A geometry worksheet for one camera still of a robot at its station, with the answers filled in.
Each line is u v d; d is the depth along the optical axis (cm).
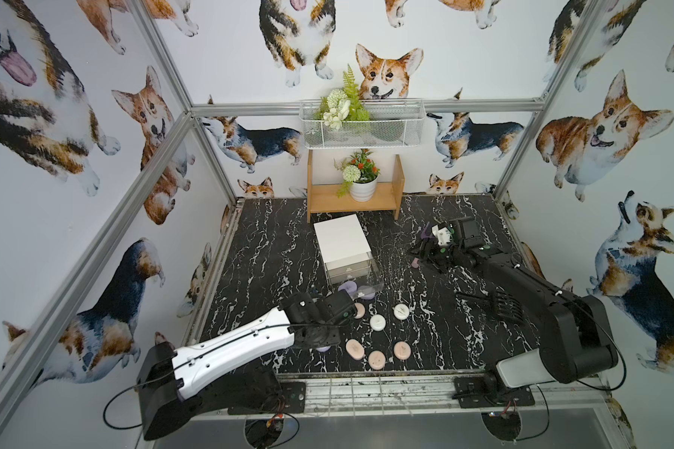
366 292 86
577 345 43
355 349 80
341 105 79
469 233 69
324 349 72
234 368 46
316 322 51
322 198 111
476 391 73
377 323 86
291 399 73
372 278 98
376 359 78
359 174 100
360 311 88
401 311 88
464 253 67
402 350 80
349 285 82
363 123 84
